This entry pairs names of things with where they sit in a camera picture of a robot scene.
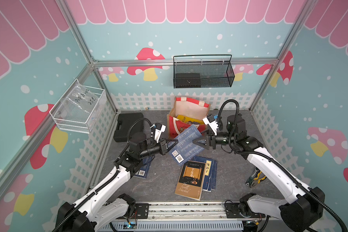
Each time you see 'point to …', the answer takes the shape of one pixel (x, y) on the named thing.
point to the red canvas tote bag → (192, 108)
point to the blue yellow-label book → (210, 176)
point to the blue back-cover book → (142, 172)
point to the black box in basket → (187, 80)
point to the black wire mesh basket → (202, 71)
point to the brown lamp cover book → (191, 179)
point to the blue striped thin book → (185, 149)
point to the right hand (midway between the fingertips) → (195, 139)
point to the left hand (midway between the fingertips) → (177, 144)
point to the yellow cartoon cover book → (191, 120)
